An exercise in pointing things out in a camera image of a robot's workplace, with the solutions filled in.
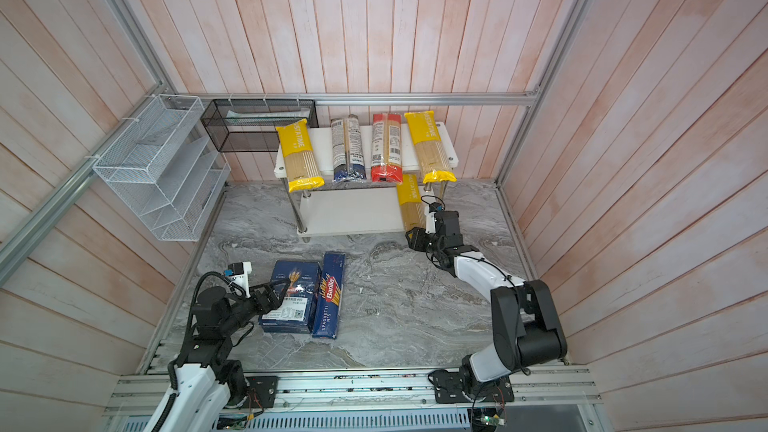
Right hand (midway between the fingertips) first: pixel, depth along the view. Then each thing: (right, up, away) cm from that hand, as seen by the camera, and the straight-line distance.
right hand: (412, 233), depth 92 cm
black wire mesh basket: (-56, +38, +12) cm, 69 cm away
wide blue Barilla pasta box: (-34, -21, -13) cm, 42 cm away
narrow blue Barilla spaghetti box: (-25, -18, -6) cm, 32 cm away
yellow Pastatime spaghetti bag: (+1, +10, +11) cm, 15 cm away
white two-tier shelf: (-24, +7, +11) cm, 27 cm away
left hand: (-38, -14, -11) cm, 42 cm away
